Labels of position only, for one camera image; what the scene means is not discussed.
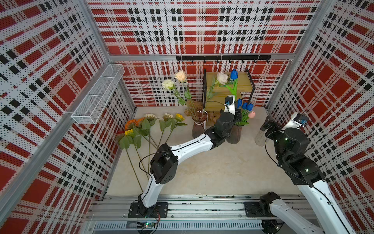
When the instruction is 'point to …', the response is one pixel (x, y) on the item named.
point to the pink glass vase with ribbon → (199, 117)
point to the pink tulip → (252, 114)
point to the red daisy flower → (120, 134)
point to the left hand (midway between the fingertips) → (240, 102)
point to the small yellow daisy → (128, 131)
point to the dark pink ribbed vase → (235, 135)
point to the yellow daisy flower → (178, 118)
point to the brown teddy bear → (193, 106)
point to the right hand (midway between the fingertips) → (278, 121)
